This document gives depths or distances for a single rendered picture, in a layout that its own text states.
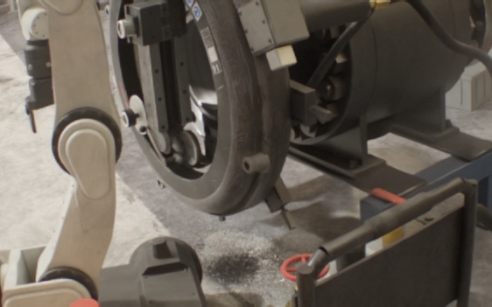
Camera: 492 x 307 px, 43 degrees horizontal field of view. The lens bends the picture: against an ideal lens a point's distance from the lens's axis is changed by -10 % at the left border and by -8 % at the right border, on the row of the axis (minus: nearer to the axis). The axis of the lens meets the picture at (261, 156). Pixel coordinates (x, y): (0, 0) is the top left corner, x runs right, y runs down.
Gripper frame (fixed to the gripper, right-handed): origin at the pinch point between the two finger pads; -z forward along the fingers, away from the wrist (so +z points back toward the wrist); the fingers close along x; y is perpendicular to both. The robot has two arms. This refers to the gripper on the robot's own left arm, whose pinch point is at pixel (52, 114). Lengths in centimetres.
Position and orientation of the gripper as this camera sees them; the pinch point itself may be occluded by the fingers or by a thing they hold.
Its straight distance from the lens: 158.1
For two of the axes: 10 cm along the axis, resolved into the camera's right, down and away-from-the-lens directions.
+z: -0.7, -8.9, -4.5
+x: 8.2, -3.0, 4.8
